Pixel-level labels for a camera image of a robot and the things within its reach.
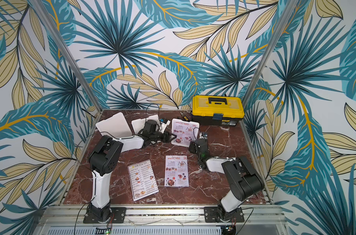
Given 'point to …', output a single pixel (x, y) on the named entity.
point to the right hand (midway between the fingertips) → (195, 142)
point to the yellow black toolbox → (217, 110)
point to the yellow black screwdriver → (184, 116)
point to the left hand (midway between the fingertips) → (173, 135)
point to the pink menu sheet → (176, 171)
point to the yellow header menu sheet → (143, 179)
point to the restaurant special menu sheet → (185, 131)
